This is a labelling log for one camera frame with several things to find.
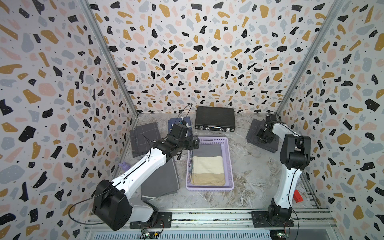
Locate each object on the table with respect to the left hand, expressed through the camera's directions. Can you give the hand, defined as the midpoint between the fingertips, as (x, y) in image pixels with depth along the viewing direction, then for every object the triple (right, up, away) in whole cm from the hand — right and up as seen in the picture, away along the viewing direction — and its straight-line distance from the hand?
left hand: (194, 140), depth 81 cm
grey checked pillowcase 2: (-38, 0, +25) cm, 46 cm away
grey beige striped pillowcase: (+8, -18, +9) cm, 22 cm away
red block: (+56, -30, 0) cm, 63 cm away
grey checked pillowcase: (+40, -1, +26) cm, 48 cm away
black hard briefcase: (+14, +14, +32) cm, 38 cm away
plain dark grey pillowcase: (-18, -24, +4) cm, 30 cm away
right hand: (+45, -1, +25) cm, 51 cm away
